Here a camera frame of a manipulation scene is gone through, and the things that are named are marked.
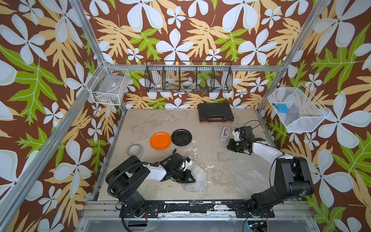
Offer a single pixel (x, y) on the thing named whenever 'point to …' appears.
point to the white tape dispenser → (225, 134)
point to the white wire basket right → (306, 112)
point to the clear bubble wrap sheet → (200, 176)
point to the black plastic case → (214, 113)
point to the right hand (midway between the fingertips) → (226, 145)
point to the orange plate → (160, 140)
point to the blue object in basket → (282, 108)
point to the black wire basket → (188, 76)
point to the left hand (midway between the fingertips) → (194, 181)
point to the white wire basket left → (108, 84)
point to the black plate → (181, 137)
